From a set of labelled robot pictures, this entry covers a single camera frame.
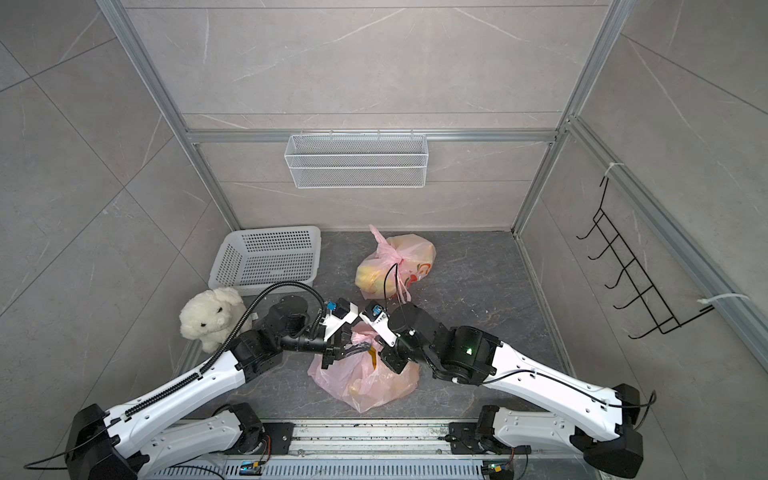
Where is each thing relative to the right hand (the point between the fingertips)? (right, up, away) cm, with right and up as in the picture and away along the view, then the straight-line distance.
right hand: (380, 337), depth 66 cm
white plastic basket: (-51, +17, +45) cm, 70 cm away
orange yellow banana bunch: (-2, -6, +6) cm, 9 cm away
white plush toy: (-44, +3, +10) cm, 45 cm away
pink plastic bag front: (+4, +16, +27) cm, 32 cm away
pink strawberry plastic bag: (-6, -12, +4) cm, 14 cm away
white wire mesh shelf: (-9, +51, +34) cm, 62 cm away
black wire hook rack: (+59, +14, +1) cm, 60 cm away
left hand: (-2, -1, -1) cm, 3 cm away
